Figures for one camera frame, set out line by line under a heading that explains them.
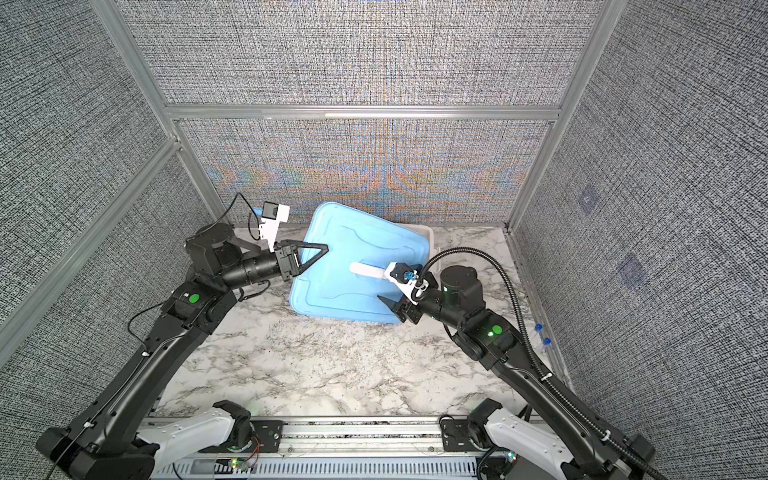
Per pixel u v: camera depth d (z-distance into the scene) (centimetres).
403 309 58
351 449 73
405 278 53
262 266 53
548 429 44
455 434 73
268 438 73
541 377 44
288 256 53
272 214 53
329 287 61
